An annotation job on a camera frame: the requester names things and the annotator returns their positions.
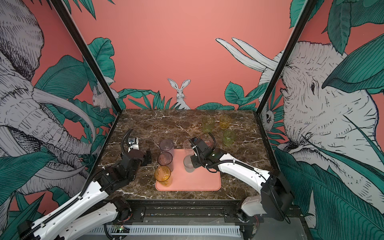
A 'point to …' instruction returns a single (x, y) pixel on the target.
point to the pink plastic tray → (201, 179)
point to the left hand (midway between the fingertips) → (141, 148)
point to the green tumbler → (229, 136)
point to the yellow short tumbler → (224, 120)
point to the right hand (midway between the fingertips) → (192, 157)
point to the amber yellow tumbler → (162, 174)
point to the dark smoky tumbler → (166, 159)
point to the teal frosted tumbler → (188, 164)
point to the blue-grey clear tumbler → (167, 145)
